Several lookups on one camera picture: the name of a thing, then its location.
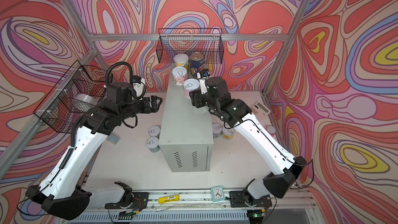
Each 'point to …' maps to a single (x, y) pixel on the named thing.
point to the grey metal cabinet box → (186, 140)
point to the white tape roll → (86, 98)
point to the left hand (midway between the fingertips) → (156, 98)
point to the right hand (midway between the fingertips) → (197, 95)
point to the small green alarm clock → (217, 193)
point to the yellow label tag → (168, 198)
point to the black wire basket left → (79, 92)
